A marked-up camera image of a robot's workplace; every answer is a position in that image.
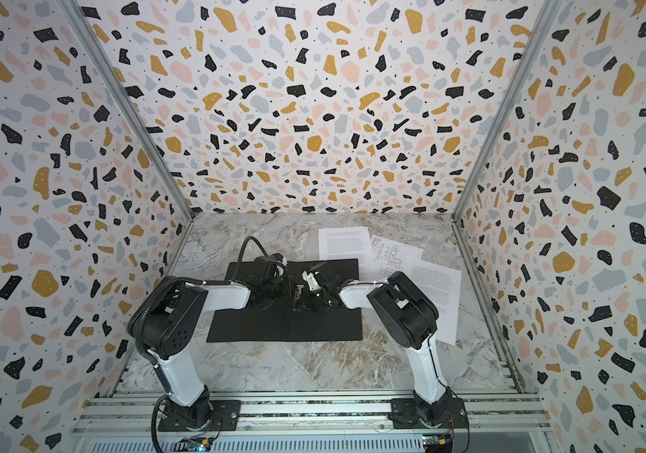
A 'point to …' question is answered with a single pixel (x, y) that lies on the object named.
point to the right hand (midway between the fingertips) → (290, 301)
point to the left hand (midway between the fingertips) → (298, 282)
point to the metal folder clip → (298, 291)
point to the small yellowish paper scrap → (450, 243)
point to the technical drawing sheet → (390, 256)
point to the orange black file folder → (294, 323)
